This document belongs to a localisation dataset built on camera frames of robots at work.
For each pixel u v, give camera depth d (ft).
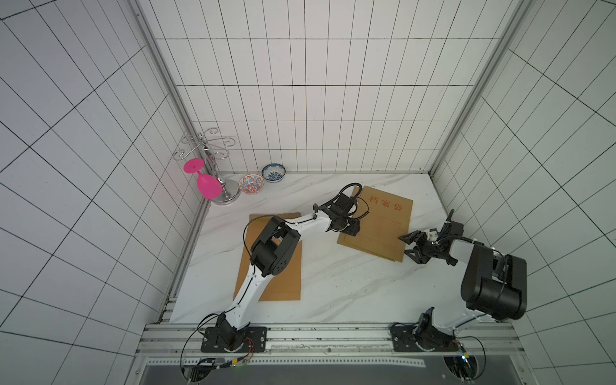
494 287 1.51
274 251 1.87
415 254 2.76
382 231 3.23
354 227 2.85
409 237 2.79
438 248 2.30
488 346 2.38
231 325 2.04
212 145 3.03
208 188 3.02
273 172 3.86
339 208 2.61
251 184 3.73
